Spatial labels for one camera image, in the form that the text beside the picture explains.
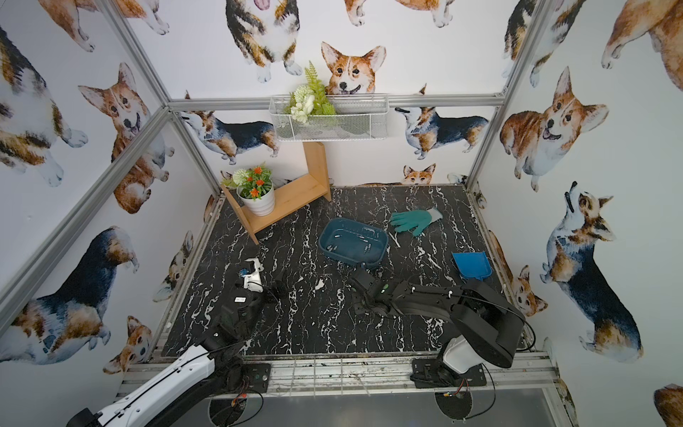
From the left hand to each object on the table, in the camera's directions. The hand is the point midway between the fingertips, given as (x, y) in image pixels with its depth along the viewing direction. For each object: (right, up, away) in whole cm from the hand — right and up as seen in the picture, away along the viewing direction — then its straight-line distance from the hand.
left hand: (272, 265), depth 82 cm
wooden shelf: (-2, +23, +30) cm, 38 cm away
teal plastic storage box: (+24, +5, +22) cm, 33 cm away
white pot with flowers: (-9, +24, +10) cm, 28 cm away
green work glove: (+51, +13, +27) cm, 59 cm away
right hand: (+28, -10, +5) cm, 30 cm away
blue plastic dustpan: (+68, -3, +13) cm, 69 cm away
